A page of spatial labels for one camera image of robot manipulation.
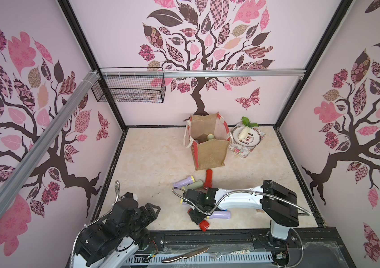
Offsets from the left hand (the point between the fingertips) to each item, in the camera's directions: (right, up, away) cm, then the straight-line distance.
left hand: (154, 218), depth 67 cm
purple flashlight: (+14, +11, +23) cm, 29 cm away
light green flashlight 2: (+18, +8, +22) cm, 29 cm away
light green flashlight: (+27, +35, +39) cm, 59 cm away
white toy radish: (+55, +44, +51) cm, 87 cm away
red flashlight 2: (+21, -7, +9) cm, 24 cm away
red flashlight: (+25, +9, +26) cm, 37 cm away
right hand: (+16, -6, +13) cm, 21 cm away
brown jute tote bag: (+24, +25, +23) cm, 41 cm away
